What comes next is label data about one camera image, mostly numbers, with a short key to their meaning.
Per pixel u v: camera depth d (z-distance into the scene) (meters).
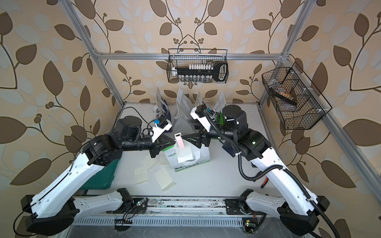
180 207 0.75
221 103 0.91
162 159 0.91
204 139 0.48
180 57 0.91
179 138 0.57
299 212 0.38
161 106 0.98
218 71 0.84
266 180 0.83
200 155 0.68
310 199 0.36
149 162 0.89
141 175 0.86
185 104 1.01
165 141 0.57
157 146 0.50
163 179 0.84
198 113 0.45
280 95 0.74
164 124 0.50
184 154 0.66
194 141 0.53
